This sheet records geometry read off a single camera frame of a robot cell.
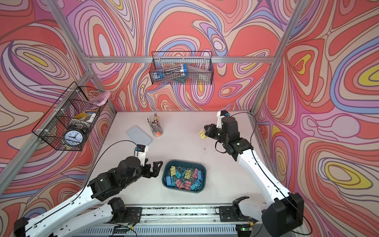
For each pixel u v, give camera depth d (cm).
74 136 68
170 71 80
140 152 62
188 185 82
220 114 69
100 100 77
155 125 96
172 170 84
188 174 85
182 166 88
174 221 73
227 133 57
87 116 75
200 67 82
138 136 105
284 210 37
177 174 85
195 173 85
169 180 82
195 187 78
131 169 52
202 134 77
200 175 83
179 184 82
